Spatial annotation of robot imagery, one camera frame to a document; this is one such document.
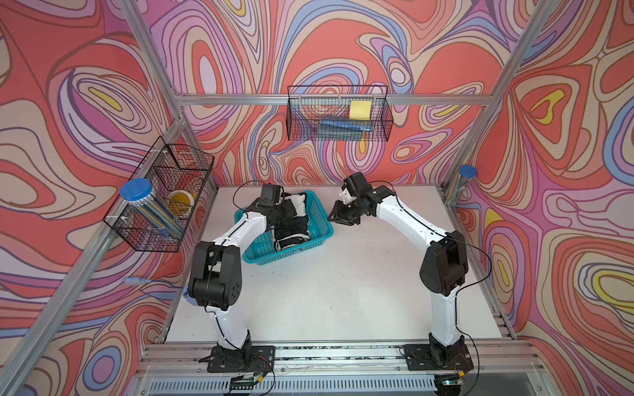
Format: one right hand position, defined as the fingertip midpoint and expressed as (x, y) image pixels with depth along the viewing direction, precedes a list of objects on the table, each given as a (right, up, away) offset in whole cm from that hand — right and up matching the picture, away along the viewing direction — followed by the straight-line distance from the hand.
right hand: (333, 224), depth 88 cm
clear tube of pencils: (+56, +21, +13) cm, 61 cm away
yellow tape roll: (-48, +7, -13) cm, 51 cm away
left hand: (-16, +5, +7) cm, 18 cm away
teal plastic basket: (-28, -10, +10) cm, 32 cm away
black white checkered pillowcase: (-15, -3, +7) cm, 17 cm away
